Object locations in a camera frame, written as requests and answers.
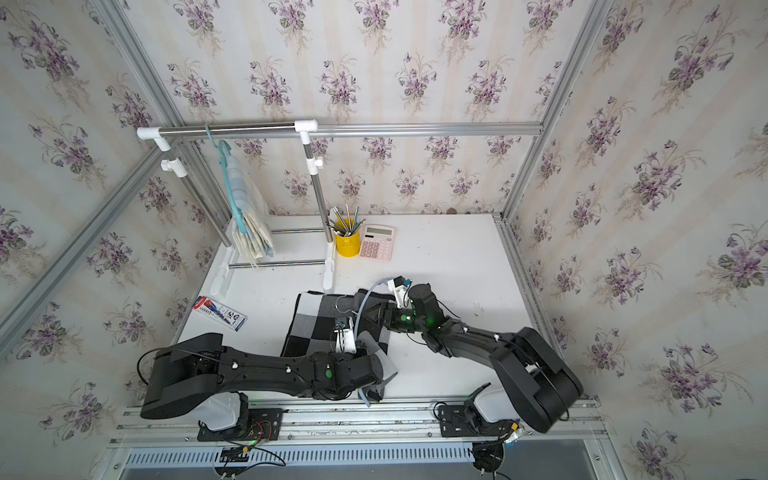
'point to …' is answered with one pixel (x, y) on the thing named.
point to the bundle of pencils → (344, 226)
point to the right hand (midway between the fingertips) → (371, 317)
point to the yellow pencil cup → (348, 246)
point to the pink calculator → (377, 243)
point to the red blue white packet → (219, 313)
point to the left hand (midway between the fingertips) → (370, 354)
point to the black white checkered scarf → (316, 316)
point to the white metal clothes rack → (228, 252)
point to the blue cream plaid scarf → (255, 240)
